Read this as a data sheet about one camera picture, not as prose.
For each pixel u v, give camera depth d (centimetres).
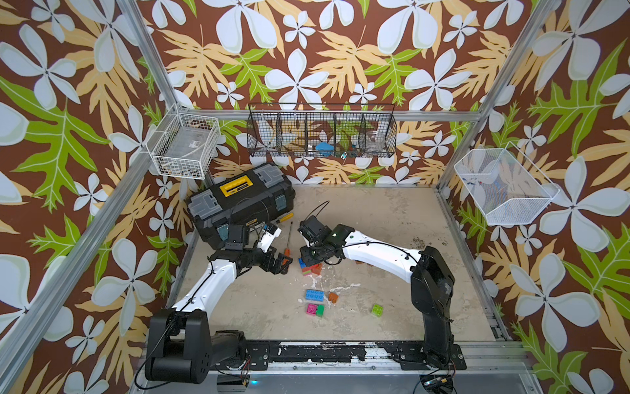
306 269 89
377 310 82
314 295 85
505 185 82
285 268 78
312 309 82
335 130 91
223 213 88
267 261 74
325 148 94
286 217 108
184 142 87
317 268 90
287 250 96
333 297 84
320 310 83
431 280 48
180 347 41
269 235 76
